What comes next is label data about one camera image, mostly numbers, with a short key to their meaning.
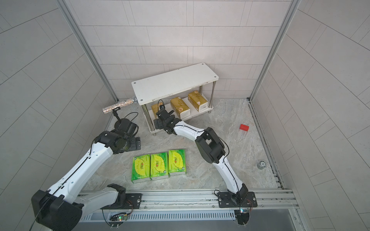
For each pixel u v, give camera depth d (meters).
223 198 0.71
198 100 1.01
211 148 0.56
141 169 0.76
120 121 0.96
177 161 0.79
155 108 0.94
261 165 0.79
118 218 0.66
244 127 0.99
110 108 0.84
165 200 0.72
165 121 0.74
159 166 0.77
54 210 0.36
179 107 0.94
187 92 1.05
